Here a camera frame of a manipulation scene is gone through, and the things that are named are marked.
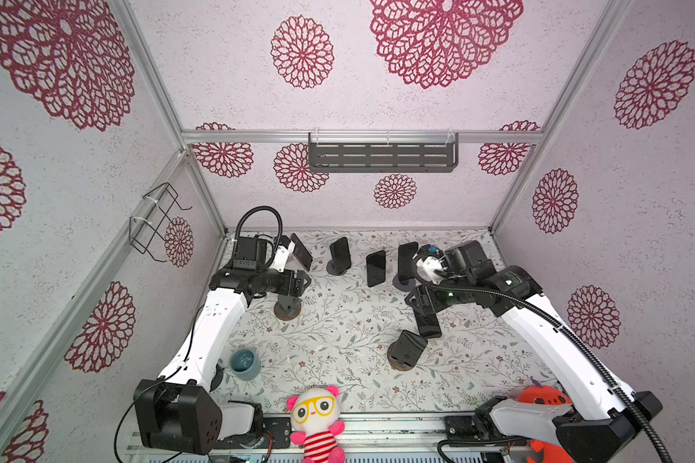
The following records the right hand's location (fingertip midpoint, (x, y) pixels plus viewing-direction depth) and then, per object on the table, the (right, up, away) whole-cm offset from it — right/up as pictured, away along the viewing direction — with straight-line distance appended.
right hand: (417, 291), depth 72 cm
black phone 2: (+2, -20, +20) cm, 28 cm away
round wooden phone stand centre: (-3, -23, +12) cm, 26 cm away
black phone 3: (-20, +9, +38) cm, 44 cm away
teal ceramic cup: (-47, -23, +12) cm, 53 cm away
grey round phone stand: (-23, +3, +37) cm, 44 cm away
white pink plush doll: (-25, -31, -2) cm, 40 cm away
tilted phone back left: (-34, +10, +31) cm, 47 cm away
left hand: (-32, +1, +9) cm, 33 cm away
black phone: (+9, -13, +21) cm, 26 cm away
